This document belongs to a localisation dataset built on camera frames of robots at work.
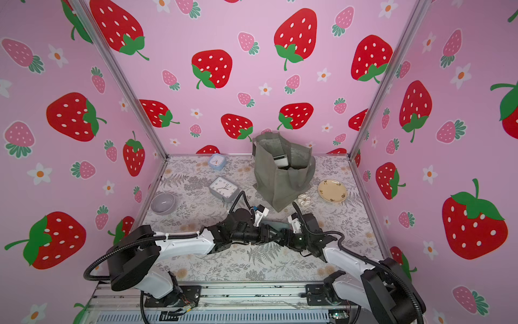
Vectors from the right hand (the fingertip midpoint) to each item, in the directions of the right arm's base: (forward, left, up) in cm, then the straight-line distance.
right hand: (275, 242), depth 83 cm
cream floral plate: (+32, -29, -4) cm, 43 cm away
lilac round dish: (+16, +57, -1) cm, 59 cm away
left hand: (-2, -3, +10) cm, 10 cm away
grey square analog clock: (+26, +28, -1) cm, 38 cm away
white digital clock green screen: (+39, -1, +10) cm, 40 cm away
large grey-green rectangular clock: (+6, -1, +5) cm, 8 cm away
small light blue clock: (+45, +36, 0) cm, 58 cm away
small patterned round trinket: (+25, -13, -3) cm, 28 cm away
